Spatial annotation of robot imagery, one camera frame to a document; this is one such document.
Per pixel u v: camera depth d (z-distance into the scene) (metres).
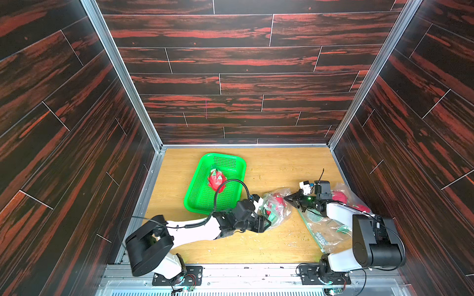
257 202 0.73
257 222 0.69
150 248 0.43
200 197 0.97
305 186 0.86
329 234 0.84
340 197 0.87
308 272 0.73
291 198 0.82
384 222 0.46
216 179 0.93
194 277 0.72
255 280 0.73
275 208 0.81
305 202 0.81
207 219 0.56
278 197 0.86
